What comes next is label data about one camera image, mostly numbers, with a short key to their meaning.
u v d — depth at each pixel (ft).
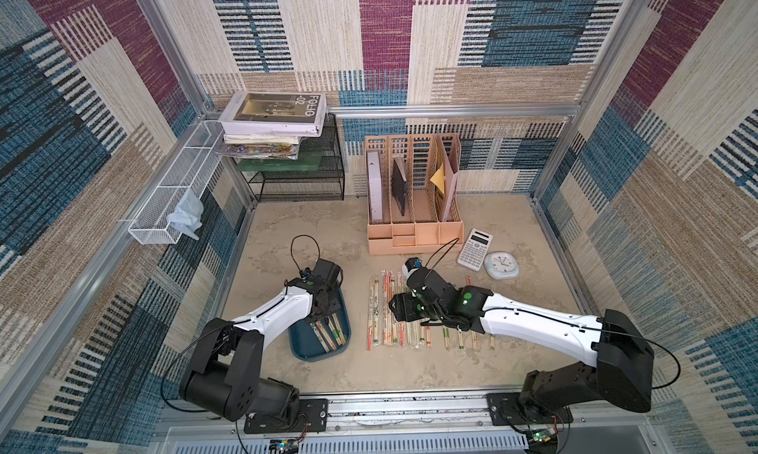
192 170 2.72
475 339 2.79
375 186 3.25
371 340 2.79
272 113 2.73
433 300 1.96
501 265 3.23
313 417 2.40
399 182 3.35
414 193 3.49
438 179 2.93
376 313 2.94
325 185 3.90
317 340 2.79
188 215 2.17
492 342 2.78
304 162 3.26
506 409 2.43
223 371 1.40
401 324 2.86
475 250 3.42
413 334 2.80
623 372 1.32
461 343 2.78
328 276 2.39
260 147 2.71
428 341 2.79
